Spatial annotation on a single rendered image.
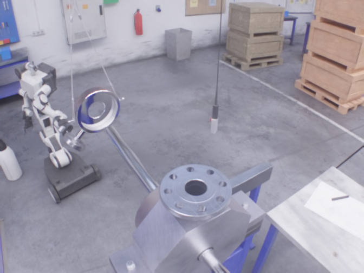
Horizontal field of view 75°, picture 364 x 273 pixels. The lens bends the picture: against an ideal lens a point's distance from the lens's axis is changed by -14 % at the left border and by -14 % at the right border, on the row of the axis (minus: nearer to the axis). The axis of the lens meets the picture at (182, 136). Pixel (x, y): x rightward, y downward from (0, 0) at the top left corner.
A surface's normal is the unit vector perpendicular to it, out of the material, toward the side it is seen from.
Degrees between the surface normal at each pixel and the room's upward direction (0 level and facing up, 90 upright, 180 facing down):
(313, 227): 0
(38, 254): 0
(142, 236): 45
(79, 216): 0
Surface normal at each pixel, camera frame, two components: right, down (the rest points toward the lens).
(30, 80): -0.18, -0.06
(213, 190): 0.00, -0.82
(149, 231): -0.60, -0.36
